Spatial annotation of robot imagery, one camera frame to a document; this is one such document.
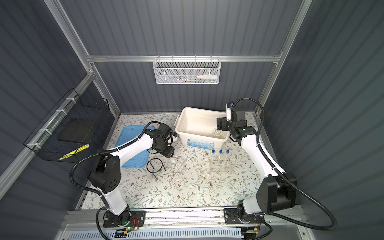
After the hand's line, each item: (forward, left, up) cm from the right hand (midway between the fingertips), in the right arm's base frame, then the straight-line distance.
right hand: (228, 119), depth 83 cm
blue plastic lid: (+8, +70, -23) cm, 74 cm away
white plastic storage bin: (+14, +18, -25) cm, 34 cm away
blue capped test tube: (-16, +5, -9) cm, 19 cm away
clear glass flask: (+5, +4, -20) cm, 21 cm away
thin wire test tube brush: (-15, +26, -25) cm, 39 cm away
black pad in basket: (-9, +80, +4) cm, 80 cm away
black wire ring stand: (-21, +37, -14) cm, 45 cm away
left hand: (-11, +35, -17) cm, 40 cm away
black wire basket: (-22, +81, +13) cm, 85 cm away
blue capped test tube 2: (-16, +1, -10) cm, 18 cm away
